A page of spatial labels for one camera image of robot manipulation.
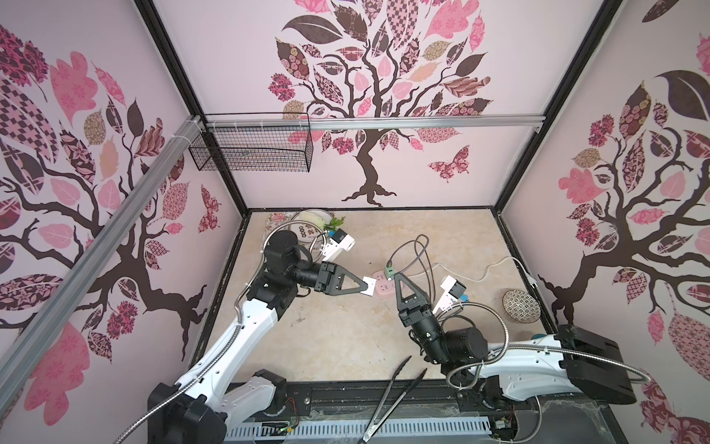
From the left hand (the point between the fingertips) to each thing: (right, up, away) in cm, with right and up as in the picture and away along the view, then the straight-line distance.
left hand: (363, 296), depth 57 cm
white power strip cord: (+64, -2, +46) cm, 79 cm away
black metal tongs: (+3, -36, +11) cm, 37 cm away
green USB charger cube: (+9, +1, +35) cm, 36 cm away
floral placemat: (-38, +20, +60) cm, 74 cm away
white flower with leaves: (-17, +19, +53) cm, 59 cm away
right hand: (+8, +4, +1) cm, 9 cm away
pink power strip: (+4, +2, +1) cm, 5 cm away
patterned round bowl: (+53, -11, +33) cm, 63 cm away
